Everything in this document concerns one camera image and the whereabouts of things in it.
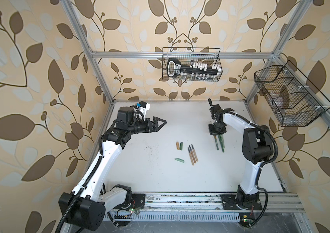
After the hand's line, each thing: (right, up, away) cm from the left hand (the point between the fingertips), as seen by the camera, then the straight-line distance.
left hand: (161, 122), depth 70 cm
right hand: (+34, -10, +26) cm, 44 cm away
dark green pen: (+39, -15, +26) cm, 49 cm away
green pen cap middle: (+11, -17, +24) cm, 31 cm away
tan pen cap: (+9, -17, +24) cm, 31 cm away
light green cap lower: (+10, -24, +19) cm, 32 cm away
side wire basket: (+67, +11, +2) cm, 68 cm away
